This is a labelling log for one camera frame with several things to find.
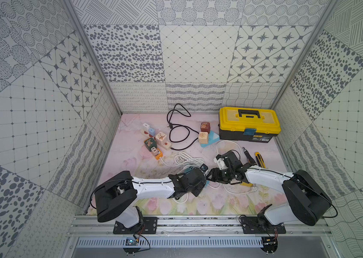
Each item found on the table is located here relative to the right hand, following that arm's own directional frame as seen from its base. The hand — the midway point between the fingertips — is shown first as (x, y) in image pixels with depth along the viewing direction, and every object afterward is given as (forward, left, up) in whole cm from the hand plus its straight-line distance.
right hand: (211, 180), depth 87 cm
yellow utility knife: (+14, -31, -1) cm, 34 cm away
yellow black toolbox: (+28, -23, +15) cm, 39 cm away
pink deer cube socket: (+23, +30, +9) cm, 39 cm away
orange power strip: (+15, +30, +1) cm, 34 cm away
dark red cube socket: (+32, +2, +8) cm, 33 cm away
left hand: (-1, +5, +3) cm, 6 cm away
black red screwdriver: (+13, -25, -1) cm, 28 cm away
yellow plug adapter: (-10, -12, +21) cm, 27 cm away
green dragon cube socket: (+19, +36, +9) cm, 41 cm away
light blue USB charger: (+29, +37, +6) cm, 47 cm away
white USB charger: (+33, +41, +7) cm, 53 cm away
